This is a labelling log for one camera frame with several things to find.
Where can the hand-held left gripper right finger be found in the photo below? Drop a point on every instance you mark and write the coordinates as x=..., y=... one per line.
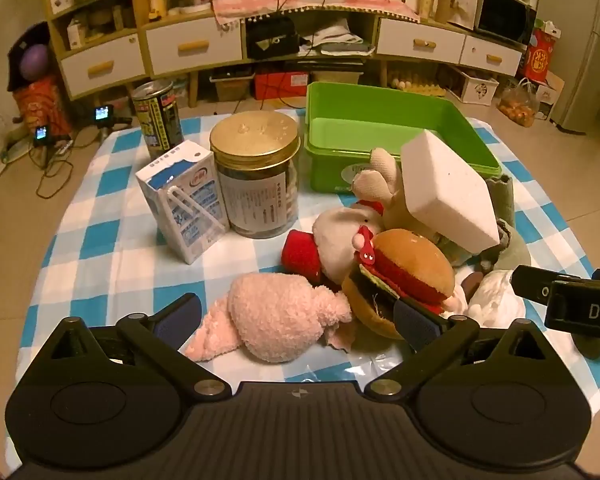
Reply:
x=415, y=325

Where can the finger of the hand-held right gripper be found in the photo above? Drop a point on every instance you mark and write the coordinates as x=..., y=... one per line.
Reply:
x=530, y=285
x=580, y=310

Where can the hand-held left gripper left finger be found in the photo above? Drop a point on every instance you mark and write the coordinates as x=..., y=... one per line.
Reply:
x=175, y=316

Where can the white plush toy brown face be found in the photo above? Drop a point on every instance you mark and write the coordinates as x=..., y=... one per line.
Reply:
x=495, y=295

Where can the burger plush toy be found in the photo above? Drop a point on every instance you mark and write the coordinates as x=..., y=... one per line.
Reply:
x=410, y=255

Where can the white sponge block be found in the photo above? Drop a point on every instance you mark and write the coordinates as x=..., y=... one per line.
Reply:
x=445, y=185

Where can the green plastic bin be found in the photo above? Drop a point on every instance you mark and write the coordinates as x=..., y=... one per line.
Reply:
x=380, y=105

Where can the green plush toy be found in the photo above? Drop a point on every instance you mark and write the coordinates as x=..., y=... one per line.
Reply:
x=502, y=195

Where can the pink fluffy plush toy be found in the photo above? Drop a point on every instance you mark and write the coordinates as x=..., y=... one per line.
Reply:
x=275, y=315

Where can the white and red plush toy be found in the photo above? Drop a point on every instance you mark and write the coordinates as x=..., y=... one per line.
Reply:
x=335, y=240

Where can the white blue milk carton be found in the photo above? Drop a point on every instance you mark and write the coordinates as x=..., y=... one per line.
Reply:
x=190, y=200

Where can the blue white checkered tablecloth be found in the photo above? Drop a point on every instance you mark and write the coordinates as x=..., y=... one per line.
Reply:
x=105, y=220

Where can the beige bunny plush toy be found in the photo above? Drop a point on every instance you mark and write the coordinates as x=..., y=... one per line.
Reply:
x=375, y=180

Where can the plastic bag of oranges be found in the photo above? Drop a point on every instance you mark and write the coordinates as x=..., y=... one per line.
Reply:
x=517, y=107

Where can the clear jar with gold lid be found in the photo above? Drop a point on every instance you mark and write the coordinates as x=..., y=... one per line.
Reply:
x=255, y=135

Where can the dark drink can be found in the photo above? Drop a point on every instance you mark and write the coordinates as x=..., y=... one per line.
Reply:
x=157, y=115

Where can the white crate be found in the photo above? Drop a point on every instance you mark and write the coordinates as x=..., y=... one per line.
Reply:
x=477, y=90

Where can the red gift box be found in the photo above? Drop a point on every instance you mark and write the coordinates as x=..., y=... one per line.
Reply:
x=537, y=60

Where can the egg tray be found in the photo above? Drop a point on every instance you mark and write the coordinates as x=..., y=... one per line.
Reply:
x=415, y=84

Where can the grey refrigerator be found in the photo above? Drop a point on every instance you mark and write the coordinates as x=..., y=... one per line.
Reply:
x=590, y=60

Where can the white cabinet drawer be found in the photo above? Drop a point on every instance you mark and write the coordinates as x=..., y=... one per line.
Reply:
x=420, y=42
x=195, y=47
x=490, y=55
x=100, y=67

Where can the clear plastic storage bin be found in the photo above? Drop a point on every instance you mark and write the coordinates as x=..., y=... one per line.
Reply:
x=232, y=87

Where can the orange printed bag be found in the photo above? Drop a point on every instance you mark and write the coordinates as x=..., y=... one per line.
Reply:
x=42, y=105

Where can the red cardboard box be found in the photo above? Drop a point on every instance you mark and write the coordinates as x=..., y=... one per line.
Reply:
x=280, y=85

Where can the wooden cabinet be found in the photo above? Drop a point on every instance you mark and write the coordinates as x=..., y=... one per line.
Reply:
x=142, y=50

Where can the black microwave oven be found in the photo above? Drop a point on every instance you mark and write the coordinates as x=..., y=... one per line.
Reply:
x=502, y=15

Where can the white carton box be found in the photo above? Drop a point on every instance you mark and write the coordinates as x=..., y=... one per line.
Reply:
x=465, y=5

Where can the purple ball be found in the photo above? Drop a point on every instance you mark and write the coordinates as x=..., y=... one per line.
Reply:
x=35, y=60

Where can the black bag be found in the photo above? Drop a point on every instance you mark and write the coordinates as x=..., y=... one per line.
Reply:
x=272, y=37

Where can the folded clothes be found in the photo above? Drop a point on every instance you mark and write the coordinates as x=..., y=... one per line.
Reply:
x=335, y=35

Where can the pink fringed cloth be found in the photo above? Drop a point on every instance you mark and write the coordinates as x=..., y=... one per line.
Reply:
x=330, y=0

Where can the small camera on tripod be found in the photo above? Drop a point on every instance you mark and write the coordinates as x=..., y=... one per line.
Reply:
x=102, y=112
x=41, y=134

